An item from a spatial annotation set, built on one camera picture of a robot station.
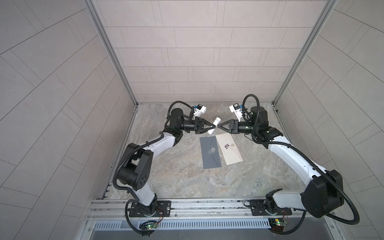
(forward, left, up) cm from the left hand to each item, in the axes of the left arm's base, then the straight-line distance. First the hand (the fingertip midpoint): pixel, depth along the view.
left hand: (214, 129), depth 70 cm
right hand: (+1, -3, -1) cm, 3 cm away
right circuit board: (-35, -29, -26) cm, 52 cm away
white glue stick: (+3, -1, +2) cm, 4 cm away
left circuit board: (-36, +29, -23) cm, 51 cm away
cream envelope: (+3, -12, -26) cm, 29 cm away
